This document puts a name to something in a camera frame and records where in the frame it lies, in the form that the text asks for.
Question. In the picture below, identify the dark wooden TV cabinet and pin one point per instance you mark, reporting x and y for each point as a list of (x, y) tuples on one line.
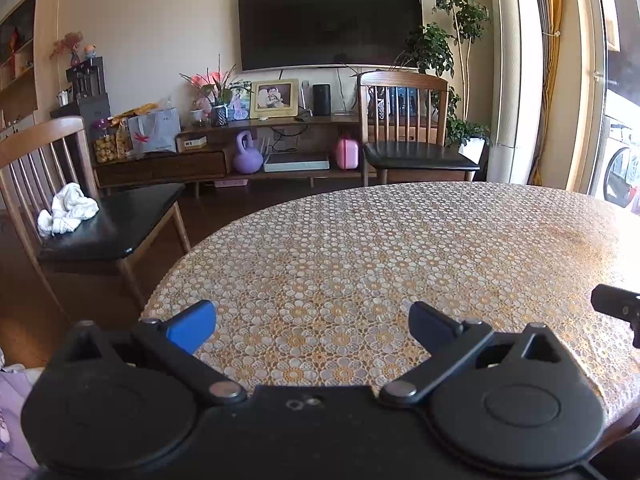
[(160, 162)]

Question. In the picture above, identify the wooden shelf unit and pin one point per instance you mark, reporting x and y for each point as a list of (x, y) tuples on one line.
[(45, 60)]

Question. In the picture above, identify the purple kettlebell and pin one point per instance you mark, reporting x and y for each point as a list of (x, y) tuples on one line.
[(247, 160)]

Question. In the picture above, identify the dark patterned vase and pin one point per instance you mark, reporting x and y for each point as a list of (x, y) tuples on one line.
[(219, 115)]

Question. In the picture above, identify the jar of golden chocolates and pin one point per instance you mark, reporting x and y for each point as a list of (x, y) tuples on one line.
[(105, 145)]

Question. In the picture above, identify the dried pink flowers vase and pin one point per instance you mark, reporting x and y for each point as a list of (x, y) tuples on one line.
[(70, 45)]

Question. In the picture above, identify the pink small case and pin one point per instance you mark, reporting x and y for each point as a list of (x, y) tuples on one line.
[(346, 154)]

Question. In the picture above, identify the green potted tree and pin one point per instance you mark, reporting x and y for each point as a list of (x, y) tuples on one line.
[(450, 15)]

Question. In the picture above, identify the white planter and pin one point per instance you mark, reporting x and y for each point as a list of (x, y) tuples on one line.
[(472, 152)]

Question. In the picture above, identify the pink flat box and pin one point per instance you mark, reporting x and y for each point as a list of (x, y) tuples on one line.
[(231, 183)]

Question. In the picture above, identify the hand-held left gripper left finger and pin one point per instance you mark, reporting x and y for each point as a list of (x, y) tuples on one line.
[(192, 322)]

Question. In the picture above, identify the white crumpled cloth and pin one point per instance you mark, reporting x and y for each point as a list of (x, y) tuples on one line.
[(70, 207)]

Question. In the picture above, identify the cream standing air conditioner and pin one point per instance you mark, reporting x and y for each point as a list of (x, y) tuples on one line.
[(512, 60)]

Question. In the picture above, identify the black water dispenser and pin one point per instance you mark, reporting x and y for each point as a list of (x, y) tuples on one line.
[(87, 87)]

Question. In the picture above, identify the princess picture card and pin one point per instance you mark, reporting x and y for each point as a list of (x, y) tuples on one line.
[(240, 102)]

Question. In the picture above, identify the sliding glass door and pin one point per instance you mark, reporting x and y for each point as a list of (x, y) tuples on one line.
[(580, 85)]

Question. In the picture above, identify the black curved television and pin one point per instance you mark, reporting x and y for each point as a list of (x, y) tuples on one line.
[(330, 20)]

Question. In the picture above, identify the wooden chair with black seat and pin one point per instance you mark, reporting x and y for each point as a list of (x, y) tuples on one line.
[(415, 154), (125, 215)]

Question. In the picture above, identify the yellow photo frame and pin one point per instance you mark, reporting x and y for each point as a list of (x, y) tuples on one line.
[(274, 97)]

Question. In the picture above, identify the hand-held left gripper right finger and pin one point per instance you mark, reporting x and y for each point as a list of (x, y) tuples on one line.
[(430, 322)]

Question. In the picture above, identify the white flat box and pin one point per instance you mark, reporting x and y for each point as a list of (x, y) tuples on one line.
[(296, 163)]

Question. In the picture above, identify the silver washing machine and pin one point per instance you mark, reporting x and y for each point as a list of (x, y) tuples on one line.
[(617, 170)]

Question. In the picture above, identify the grey gift bag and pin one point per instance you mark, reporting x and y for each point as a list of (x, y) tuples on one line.
[(155, 132)]

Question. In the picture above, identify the pink flower bouquet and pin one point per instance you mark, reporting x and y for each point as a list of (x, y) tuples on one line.
[(207, 80)]

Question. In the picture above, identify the black cylinder speaker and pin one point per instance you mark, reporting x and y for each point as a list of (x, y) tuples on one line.
[(322, 100)]

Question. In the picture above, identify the yellow curtain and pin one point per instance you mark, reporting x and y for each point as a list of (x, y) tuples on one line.
[(550, 35)]

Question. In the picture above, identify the yellow snack bag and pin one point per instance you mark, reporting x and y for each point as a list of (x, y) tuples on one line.
[(137, 112)]

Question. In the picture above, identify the white slim cylinder device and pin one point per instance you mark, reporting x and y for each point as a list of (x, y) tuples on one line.
[(306, 97)]

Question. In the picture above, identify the lilac garment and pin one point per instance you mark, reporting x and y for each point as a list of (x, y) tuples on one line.
[(12, 410)]

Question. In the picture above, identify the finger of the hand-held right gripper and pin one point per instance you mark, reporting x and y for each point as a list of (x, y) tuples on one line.
[(615, 302)]

